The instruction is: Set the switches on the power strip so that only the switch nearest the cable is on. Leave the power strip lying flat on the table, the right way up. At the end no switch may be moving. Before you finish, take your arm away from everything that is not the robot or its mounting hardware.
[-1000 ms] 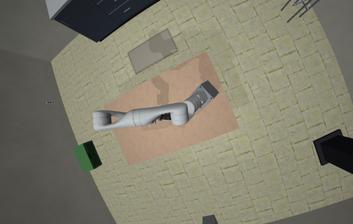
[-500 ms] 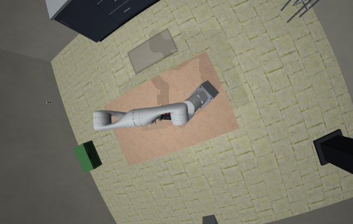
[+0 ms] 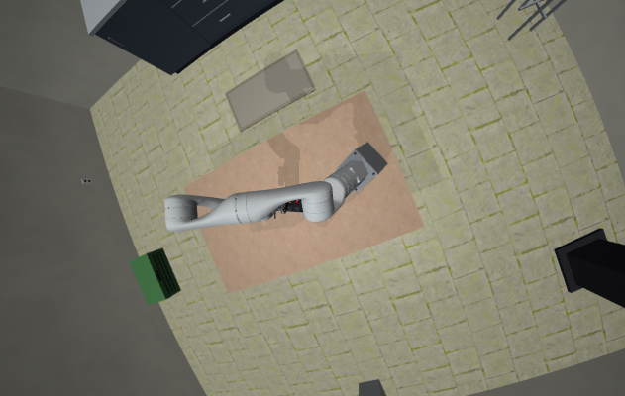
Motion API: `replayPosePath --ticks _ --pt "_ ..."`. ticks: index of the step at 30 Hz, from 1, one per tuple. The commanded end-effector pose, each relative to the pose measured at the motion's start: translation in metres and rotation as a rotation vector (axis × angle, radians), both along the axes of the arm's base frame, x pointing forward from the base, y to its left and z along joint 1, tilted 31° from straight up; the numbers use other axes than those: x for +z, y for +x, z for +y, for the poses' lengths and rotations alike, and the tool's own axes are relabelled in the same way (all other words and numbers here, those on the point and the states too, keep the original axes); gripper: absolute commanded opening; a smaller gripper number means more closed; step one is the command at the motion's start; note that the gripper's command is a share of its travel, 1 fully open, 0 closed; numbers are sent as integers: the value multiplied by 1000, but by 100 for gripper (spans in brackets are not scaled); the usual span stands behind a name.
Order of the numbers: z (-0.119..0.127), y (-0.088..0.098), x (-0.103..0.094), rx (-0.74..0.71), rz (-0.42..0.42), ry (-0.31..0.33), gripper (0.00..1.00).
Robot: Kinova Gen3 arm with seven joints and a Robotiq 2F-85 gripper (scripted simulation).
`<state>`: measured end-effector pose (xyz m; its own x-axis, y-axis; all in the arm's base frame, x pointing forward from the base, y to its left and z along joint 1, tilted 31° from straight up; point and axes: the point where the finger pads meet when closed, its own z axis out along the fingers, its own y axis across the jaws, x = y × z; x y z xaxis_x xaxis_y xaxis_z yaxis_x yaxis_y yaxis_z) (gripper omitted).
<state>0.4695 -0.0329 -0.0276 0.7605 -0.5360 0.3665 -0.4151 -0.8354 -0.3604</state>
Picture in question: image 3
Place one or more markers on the black power strip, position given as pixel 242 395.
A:
pixel 295 206

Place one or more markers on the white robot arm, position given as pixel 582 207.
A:
pixel 254 206

